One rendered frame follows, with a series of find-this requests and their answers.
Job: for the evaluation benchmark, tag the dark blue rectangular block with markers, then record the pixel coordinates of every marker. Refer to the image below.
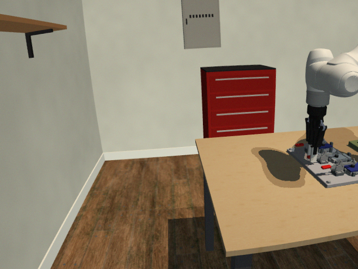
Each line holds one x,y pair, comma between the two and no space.
350,169
326,147

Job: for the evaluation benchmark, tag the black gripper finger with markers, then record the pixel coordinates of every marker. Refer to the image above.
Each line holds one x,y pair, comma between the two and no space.
309,134
318,135

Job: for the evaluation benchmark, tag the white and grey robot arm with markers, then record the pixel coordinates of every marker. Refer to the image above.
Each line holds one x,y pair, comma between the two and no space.
327,76

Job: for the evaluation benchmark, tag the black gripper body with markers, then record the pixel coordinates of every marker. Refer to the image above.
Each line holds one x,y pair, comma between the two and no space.
320,112

